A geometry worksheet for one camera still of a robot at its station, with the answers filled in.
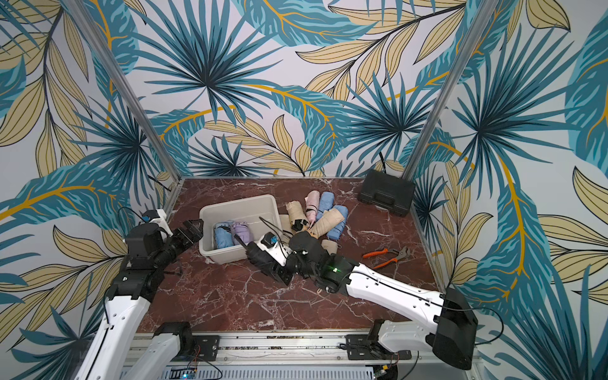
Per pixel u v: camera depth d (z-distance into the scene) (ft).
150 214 2.06
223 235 3.10
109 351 1.36
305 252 1.70
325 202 3.50
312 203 3.46
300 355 2.40
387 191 3.59
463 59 2.57
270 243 1.92
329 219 3.20
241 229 3.19
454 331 1.27
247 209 3.04
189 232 2.17
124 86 2.76
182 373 2.36
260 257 2.13
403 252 3.11
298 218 3.22
